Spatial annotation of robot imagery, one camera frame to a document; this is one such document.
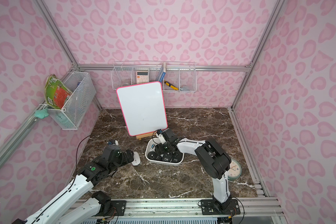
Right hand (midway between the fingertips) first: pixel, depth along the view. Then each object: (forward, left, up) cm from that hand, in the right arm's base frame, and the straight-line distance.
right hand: (159, 147), depth 94 cm
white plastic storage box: (0, +6, +1) cm, 6 cm away
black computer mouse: (-6, +4, +1) cm, 7 cm away
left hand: (-10, +16, +12) cm, 22 cm away
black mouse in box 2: (-7, -12, 0) cm, 14 cm away
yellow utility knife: (+34, -9, +23) cm, 43 cm away
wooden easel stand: (+6, +13, +2) cm, 15 cm away
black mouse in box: (-7, -6, 0) cm, 9 cm away
